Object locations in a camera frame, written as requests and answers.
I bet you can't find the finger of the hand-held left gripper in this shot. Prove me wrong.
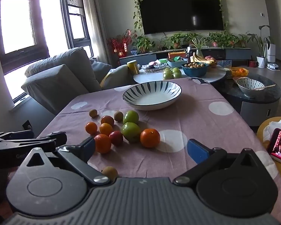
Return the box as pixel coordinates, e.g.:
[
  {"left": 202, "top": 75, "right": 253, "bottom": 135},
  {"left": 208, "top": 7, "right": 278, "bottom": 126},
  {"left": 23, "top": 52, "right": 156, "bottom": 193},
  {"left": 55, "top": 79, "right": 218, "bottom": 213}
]
[{"left": 37, "top": 132, "right": 67, "bottom": 149}]

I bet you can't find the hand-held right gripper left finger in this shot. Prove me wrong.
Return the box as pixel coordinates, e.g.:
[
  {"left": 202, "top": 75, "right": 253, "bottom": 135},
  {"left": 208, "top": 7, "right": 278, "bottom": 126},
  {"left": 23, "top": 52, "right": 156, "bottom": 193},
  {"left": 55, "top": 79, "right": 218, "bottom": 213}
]
[{"left": 17, "top": 136, "right": 110, "bottom": 185}]

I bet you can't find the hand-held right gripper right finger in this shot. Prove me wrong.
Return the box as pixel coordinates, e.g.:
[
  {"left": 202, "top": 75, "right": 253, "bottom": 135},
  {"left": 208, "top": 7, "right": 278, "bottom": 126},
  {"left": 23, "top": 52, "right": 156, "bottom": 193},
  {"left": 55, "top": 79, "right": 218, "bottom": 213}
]
[{"left": 174, "top": 139, "right": 265, "bottom": 185}]

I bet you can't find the small orange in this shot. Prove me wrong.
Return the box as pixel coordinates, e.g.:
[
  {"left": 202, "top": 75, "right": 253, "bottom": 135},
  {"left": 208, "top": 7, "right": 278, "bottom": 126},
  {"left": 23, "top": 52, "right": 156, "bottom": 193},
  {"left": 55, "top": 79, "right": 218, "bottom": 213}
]
[
  {"left": 99, "top": 123, "right": 113, "bottom": 137},
  {"left": 94, "top": 134, "right": 112, "bottom": 154},
  {"left": 85, "top": 122, "right": 98, "bottom": 136},
  {"left": 101, "top": 115, "right": 115, "bottom": 126}
]

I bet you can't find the red plum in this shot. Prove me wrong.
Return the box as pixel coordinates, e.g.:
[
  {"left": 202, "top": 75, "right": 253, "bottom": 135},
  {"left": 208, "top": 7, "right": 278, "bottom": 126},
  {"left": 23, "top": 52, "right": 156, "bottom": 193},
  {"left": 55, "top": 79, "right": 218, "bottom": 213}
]
[{"left": 109, "top": 131, "right": 124, "bottom": 146}]

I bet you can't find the small tan longan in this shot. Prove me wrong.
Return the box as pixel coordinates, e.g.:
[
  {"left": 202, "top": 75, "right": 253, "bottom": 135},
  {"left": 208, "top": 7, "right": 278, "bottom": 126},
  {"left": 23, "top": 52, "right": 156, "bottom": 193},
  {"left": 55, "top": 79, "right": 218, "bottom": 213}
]
[{"left": 101, "top": 166, "right": 118, "bottom": 180}]

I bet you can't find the green apple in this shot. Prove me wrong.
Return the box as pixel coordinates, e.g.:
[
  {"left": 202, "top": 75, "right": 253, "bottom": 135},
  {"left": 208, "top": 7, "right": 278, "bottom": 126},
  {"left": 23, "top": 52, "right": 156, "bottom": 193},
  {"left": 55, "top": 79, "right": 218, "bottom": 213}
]
[
  {"left": 123, "top": 110, "right": 139, "bottom": 125},
  {"left": 121, "top": 122, "right": 141, "bottom": 143}
]

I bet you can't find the large orange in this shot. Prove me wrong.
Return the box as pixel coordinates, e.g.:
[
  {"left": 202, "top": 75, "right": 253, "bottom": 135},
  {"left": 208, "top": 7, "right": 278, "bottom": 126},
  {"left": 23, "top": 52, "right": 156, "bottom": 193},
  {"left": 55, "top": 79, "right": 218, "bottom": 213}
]
[{"left": 140, "top": 128, "right": 161, "bottom": 148}]

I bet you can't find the large striped ceramic bowl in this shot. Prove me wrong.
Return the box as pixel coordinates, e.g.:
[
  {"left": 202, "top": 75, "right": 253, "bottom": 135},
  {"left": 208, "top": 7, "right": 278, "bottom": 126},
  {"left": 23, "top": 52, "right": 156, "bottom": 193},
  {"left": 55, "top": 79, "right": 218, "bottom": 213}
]
[{"left": 123, "top": 81, "right": 182, "bottom": 111}]

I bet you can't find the pink dotted tablecloth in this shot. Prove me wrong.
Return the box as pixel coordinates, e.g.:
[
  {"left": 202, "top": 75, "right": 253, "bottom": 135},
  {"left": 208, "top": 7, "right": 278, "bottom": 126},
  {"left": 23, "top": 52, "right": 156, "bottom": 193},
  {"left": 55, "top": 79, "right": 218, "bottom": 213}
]
[{"left": 35, "top": 77, "right": 281, "bottom": 219}]

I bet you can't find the grey sofa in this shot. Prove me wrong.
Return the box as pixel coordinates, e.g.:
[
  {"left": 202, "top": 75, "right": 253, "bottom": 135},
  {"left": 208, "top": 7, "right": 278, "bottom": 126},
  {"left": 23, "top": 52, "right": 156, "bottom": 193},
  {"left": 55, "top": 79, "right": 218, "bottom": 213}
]
[{"left": 21, "top": 47, "right": 134, "bottom": 115}]

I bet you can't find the dark round coffee table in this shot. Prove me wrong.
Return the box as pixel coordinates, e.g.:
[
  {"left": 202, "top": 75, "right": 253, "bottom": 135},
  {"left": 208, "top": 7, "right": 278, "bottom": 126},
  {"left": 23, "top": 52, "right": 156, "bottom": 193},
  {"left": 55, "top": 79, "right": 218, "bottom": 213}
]
[{"left": 211, "top": 71, "right": 281, "bottom": 127}]

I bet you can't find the grey cushion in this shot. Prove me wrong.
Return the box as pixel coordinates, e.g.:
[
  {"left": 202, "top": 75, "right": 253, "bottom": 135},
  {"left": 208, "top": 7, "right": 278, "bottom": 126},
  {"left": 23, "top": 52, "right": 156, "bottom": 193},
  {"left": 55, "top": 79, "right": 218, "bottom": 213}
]
[{"left": 90, "top": 58, "right": 113, "bottom": 82}]

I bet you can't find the blue bowl of kiwis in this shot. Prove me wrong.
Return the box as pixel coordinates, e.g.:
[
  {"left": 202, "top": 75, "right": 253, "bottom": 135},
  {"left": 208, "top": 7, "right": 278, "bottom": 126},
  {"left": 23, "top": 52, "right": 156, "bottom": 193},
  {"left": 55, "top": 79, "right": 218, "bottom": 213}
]
[{"left": 181, "top": 62, "right": 210, "bottom": 77}]

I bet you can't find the pack of green apples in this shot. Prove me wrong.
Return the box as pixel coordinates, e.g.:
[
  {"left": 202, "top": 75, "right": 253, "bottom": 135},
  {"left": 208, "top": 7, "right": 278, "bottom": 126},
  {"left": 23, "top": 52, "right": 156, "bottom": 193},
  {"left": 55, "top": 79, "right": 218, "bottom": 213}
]
[{"left": 163, "top": 67, "right": 182, "bottom": 80}]

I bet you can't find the small striped ceramic bowl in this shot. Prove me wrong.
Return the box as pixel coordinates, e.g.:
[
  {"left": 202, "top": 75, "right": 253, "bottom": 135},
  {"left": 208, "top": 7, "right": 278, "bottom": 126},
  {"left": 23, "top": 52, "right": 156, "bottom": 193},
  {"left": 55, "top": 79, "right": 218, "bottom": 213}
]
[{"left": 236, "top": 77, "right": 265, "bottom": 98}]

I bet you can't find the red smartphone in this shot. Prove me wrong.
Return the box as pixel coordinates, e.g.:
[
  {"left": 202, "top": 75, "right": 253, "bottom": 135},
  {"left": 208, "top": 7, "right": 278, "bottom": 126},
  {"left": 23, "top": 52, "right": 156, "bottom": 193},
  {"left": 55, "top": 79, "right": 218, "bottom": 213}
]
[{"left": 266, "top": 128, "right": 281, "bottom": 168}]

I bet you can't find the white tissue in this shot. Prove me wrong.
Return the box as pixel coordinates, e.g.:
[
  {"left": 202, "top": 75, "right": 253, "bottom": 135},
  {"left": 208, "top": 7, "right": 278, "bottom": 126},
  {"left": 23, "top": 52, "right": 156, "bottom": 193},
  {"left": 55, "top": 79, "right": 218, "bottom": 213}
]
[{"left": 263, "top": 117, "right": 281, "bottom": 142}]

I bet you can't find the blue snack tray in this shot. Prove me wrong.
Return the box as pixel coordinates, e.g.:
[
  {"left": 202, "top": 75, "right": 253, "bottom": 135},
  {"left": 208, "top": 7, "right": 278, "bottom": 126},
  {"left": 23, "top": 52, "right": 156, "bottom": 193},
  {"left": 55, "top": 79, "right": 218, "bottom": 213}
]
[{"left": 167, "top": 57, "right": 188, "bottom": 68}]

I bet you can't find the orange basket of tangerines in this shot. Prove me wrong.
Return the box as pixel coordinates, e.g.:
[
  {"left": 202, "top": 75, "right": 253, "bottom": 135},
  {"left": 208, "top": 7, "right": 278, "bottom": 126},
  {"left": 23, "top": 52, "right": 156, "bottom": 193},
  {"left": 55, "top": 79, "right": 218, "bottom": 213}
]
[{"left": 230, "top": 67, "right": 249, "bottom": 78}]

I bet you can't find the yellow tin can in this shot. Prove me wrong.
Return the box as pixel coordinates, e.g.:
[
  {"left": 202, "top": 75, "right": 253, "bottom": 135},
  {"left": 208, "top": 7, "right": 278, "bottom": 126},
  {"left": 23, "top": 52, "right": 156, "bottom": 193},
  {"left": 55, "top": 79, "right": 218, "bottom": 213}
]
[{"left": 127, "top": 60, "right": 140, "bottom": 76}]

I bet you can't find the bunch of bananas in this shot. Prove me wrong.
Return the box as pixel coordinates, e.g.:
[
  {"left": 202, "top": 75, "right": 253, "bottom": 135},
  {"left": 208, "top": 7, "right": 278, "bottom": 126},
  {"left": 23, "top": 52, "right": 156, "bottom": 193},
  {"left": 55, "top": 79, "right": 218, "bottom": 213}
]
[{"left": 192, "top": 52, "right": 216, "bottom": 65}]

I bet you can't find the glass snack plate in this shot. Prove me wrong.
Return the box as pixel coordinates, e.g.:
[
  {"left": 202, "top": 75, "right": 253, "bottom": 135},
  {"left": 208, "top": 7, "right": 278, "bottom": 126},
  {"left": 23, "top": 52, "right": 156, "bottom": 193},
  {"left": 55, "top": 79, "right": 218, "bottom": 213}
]
[{"left": 140, "top": 61, "right": 165, "bottom": 72}]

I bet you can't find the wooden spoon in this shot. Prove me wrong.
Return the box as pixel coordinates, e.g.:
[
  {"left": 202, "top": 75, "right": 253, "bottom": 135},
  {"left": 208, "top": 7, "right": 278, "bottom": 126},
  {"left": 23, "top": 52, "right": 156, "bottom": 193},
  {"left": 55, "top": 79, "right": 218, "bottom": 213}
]
[{"left": 254, "top": 84, "right": 276, "bottom": 91}]

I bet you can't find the spider plant in vase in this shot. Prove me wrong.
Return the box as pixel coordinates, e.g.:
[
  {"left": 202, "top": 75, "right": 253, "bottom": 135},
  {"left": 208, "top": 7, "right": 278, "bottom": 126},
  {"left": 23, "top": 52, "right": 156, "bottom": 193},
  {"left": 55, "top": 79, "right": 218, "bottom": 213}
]
[{"left": 190, "top": 37, "right": 209, "bottom": 58}]

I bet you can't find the grey television cabinet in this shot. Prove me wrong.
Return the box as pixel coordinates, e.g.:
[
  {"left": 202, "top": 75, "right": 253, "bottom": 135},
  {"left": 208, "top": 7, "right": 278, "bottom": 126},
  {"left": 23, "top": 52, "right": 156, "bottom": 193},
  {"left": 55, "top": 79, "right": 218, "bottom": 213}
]
[{"left": 119, "top": 47, "right": 251, "bottom": 66}]

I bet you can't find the red festive decoration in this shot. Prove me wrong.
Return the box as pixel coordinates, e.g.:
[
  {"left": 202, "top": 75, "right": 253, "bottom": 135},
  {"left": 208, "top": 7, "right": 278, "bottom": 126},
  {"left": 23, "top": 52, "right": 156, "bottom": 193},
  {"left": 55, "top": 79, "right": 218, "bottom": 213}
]
[{"left": 107, "top": 29, "right": 136, "bottom": 57}]

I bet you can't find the tall plant in white pot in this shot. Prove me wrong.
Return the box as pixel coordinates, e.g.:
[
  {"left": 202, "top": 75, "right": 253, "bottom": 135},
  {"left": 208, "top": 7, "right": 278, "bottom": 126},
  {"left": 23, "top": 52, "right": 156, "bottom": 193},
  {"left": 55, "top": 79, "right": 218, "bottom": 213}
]
[{"left": 247, "top": 25, "right": 271, "bottom": 68}]

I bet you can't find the potted green plant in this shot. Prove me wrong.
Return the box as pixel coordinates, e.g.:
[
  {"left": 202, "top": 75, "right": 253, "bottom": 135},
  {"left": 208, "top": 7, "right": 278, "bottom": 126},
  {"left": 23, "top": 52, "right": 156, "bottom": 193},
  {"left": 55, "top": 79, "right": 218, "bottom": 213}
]
[
  {"left": 239, "top": 34, "right": 249, "bottom": 47},
  {"left": 207, "top": 31, "right": 239, "bottom": 48},
  {"left": 132, "top": 36, "right": 155, "bottom": 53},
  {"left": 184, "top": 33, "right": 198, "bottom": 45},
  {"left": 170, "top": 34, "right": 184, "bottom": 48}
]

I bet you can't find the narrow dark-framed window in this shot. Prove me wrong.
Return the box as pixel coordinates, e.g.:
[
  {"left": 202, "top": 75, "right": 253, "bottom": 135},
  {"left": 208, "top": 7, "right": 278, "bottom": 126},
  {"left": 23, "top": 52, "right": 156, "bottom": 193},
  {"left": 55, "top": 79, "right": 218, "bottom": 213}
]
[{"left": 58, "top": 0, "right": 94, "bottom": 50}]

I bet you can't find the large dark-framed window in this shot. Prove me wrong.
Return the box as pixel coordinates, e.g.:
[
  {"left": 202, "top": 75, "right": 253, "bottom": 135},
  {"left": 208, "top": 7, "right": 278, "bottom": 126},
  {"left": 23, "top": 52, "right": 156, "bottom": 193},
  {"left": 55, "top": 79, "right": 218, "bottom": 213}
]
[{"left": 0, "top": 0, "right": 49, "bottom": 75}]

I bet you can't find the white air purifier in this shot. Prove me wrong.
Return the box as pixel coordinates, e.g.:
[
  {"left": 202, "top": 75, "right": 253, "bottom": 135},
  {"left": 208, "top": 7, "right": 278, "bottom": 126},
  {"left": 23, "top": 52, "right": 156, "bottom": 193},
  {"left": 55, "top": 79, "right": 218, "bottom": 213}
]
[{"left": 267, "top": 44, "right": 276, "bottom": 62}]

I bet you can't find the beige curtain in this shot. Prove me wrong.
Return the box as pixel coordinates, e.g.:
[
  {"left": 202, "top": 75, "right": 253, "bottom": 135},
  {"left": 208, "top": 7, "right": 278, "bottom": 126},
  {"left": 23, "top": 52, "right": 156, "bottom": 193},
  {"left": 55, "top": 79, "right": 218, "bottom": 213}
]
[{"left": 81, "top": 0, "right": 110, "bottom": 64}]

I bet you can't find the wall television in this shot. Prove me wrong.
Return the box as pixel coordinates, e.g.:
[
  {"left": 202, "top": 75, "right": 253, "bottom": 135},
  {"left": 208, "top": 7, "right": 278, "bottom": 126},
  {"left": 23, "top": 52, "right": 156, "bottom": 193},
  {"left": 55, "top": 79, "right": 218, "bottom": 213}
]
[{"left": 136, "top": 0, "right": 224, "bottom": 35}]

